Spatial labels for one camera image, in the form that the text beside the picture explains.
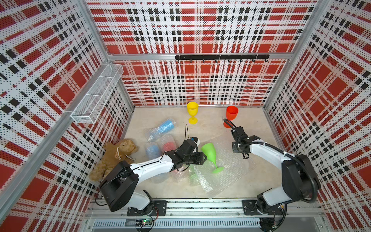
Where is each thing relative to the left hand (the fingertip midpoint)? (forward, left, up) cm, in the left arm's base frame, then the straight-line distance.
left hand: (205, 157), depth 83 cm
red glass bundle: (+10, +23, 0) cm, 25 cm away
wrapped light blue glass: (+4, +31, 0) cm, 32 cm away
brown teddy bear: (+1, +54, +1) cm, 54 cm away
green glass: (+6, -3, -1) cm, 7 cm away
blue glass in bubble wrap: (+17, +35, -2) cm, 39 cm away
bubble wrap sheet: (-4, -19, -7) cm, 20 cm away
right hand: (+8, -23, -3) cm, 25 cm away
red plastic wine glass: (+29, -19, +7) cm, 35 cm away
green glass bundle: (-11, +7, -2) cm, 13 cm away
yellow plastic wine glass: (+36, +7, +5) cm, 37 cm away
